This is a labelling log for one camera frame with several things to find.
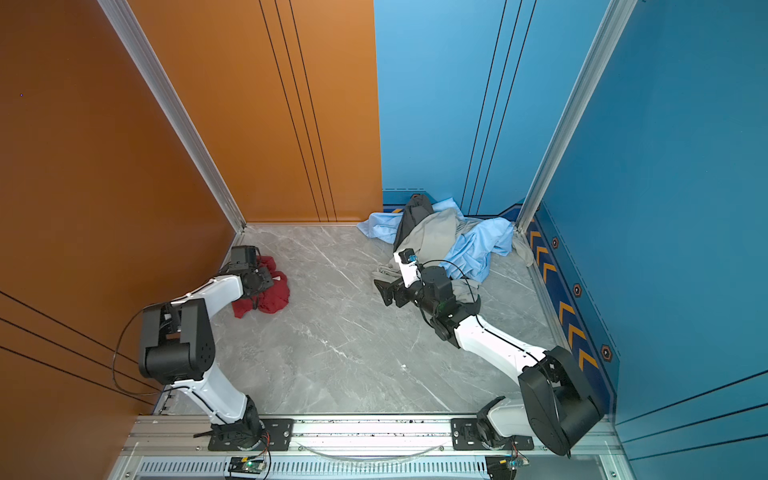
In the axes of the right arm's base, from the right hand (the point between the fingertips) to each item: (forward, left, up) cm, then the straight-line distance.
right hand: (387, 274), depth 81 cm
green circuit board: (-41, +34, -21) cm, 57 cm away
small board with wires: (-41, -28, -22) cm, 54 cm away
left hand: (+9, +42, -13) cm, 45 cm away
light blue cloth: (+22, -33, -10) cm, 41 cm away
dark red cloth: (0, +37, -14) cm, 39 cm away
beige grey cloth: (+18, -14, -5) cm, 23 cm away
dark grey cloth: (+32, -10, -4) cm, 34 cm away
